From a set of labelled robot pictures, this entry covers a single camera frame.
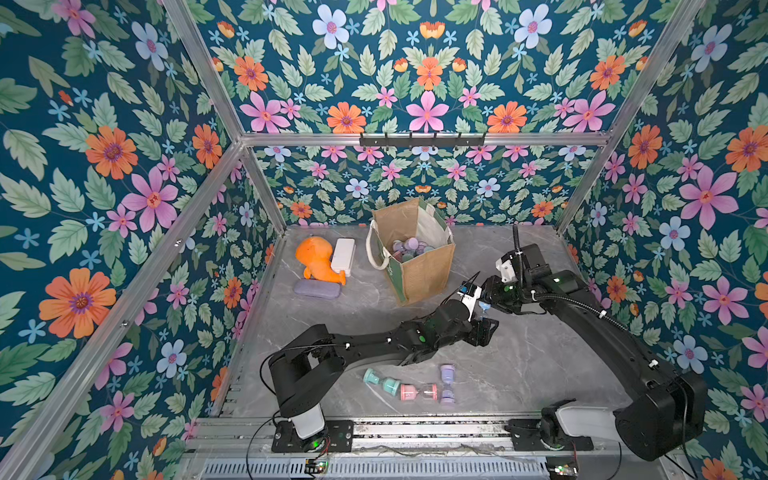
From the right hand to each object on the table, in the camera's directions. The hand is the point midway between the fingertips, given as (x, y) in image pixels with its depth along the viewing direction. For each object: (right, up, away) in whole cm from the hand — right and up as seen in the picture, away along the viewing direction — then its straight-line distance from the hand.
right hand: (485, 291), depth 79 cm
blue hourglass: (-1, -4, -3) cm, 5 cm away
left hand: (+1, -7, -3) cm, 8 cm away
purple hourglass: (-20, +14, +22) cm, 33 cm away
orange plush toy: (-54, +10, +25) cm, 60 cm away
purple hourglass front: (-10, -24, +3) cm, 26 cm away
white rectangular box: (-44, +9, +27) cm, 52 cm away
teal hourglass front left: (-26, -26, 0) cm, 36 cm away
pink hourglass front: (-21, -27, -1) cm, 34 cm away
